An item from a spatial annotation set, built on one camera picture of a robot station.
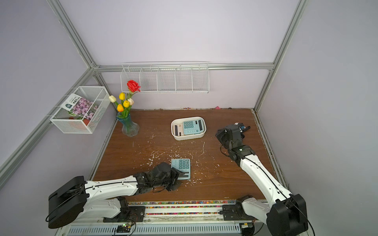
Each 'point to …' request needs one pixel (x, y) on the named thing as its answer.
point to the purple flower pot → (76, 106)
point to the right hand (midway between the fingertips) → (217, 129)
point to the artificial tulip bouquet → (124, 105)
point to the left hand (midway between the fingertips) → (185, 177)
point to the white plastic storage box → (186, 137)
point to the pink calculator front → (178, 130)
